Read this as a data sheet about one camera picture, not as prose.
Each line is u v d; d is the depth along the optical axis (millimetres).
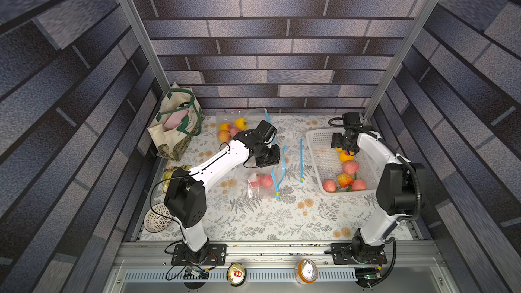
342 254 728
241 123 1077
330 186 853
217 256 738
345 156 947
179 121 918
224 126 1067
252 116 1187
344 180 874
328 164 995
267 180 788
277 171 860
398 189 486
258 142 621
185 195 453
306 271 615
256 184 861
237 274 610
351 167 906
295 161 1002
